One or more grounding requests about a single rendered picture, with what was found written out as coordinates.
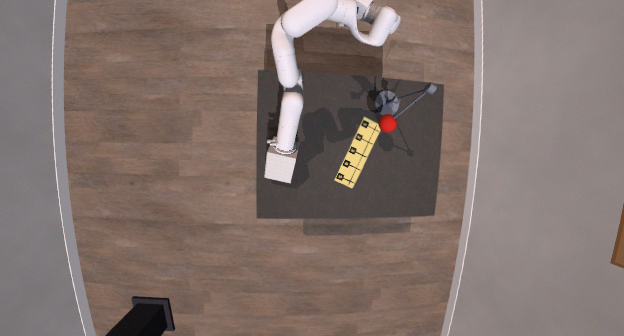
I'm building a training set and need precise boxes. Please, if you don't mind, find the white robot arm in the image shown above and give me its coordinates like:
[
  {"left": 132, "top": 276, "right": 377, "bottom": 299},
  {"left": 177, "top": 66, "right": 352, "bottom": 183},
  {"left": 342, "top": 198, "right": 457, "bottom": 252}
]
[{"left": 267, "top": 0, "right": 401, "bottom": 154}]

